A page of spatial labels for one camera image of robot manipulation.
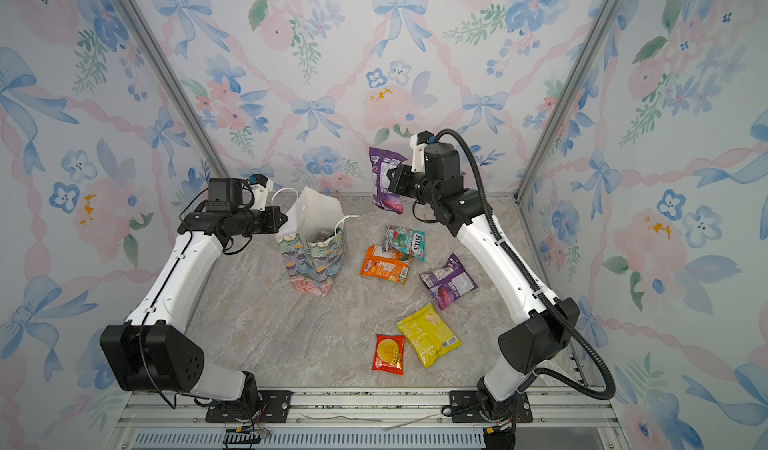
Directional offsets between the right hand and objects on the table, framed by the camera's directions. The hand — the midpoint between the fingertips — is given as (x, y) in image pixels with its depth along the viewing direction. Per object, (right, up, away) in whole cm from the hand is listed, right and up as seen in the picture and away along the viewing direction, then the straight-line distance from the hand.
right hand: (386, 170), depth 72 cm
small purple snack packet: (+19, -31, +20) cm, 42 cm away
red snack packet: (+1, -49, +10) cm, 50 cm away
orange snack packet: (-1, -26, +25) cm, 36 cm away
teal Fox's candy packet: (+7, -19, +29) cm, 36 cm away
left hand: (-27, -10, +8) cm, 30 cm away
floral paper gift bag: (-25, -17, +25) cm, 39 cm away
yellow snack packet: (+12, -43, +11) cm, 46 cm away
